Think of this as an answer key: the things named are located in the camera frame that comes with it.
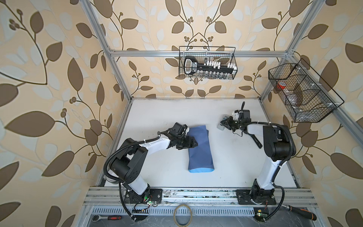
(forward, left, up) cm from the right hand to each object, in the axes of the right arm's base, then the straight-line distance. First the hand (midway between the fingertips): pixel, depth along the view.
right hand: (221, 123), depth 100 cm
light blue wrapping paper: (-26, +18, +3) cm, 32 cm away
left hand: (-17, +21, +2) cm, 27 cm away
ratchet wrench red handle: (-52, +71, -3) cm, 88 cm away
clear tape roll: (-53, +32, -2) cm, 62 cm away
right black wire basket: (-7, -38, +30) cm, 49 cm away
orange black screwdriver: (-54, -31, -3) cm, 62 cm away
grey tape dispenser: (-2, +1, -1) cm, 3 cm away
